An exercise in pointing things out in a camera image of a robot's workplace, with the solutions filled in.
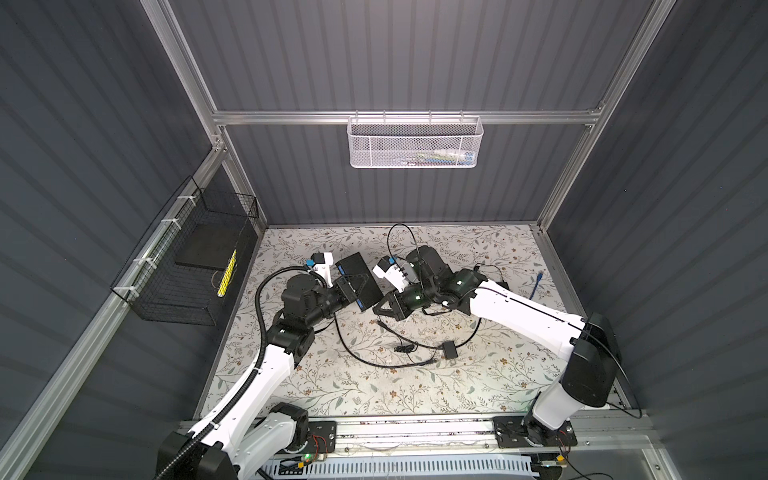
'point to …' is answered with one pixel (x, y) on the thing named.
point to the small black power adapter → (450, 350)
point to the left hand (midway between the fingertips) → (369, 279)
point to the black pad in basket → (210, 245)
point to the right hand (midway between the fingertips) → (378, 311)
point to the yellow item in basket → (223, 286)
